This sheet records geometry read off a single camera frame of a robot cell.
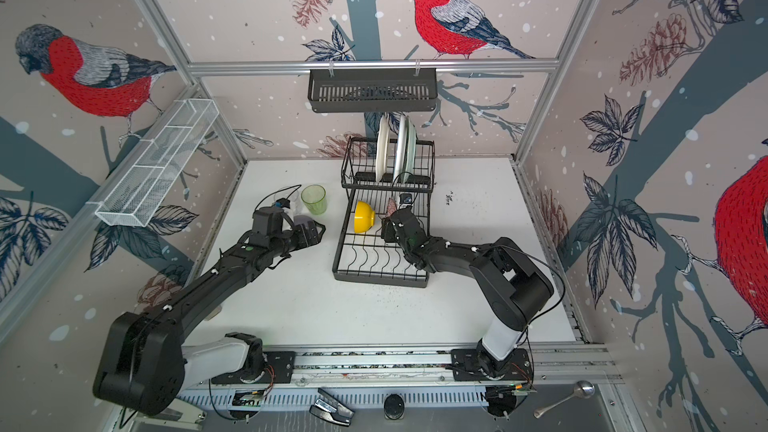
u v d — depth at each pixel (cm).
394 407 60
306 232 77
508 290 46
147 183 74
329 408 67
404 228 71
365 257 92
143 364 41
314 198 104
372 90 107
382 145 77
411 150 76
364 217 92
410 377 73
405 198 82
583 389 69
